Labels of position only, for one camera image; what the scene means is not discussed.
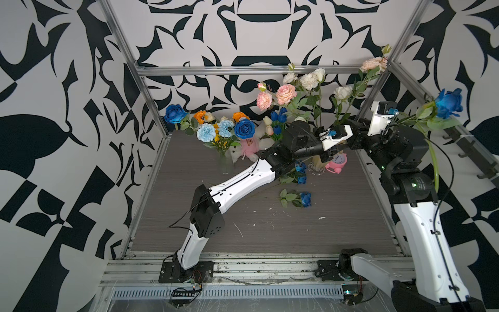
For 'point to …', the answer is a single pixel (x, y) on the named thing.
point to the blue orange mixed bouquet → (217, 131)
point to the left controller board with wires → (181, 297)
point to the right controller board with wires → (353, 293)
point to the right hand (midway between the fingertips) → (355, 116)
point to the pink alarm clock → (339, 160)
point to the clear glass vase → (225, 166)
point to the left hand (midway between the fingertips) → (349, 131)
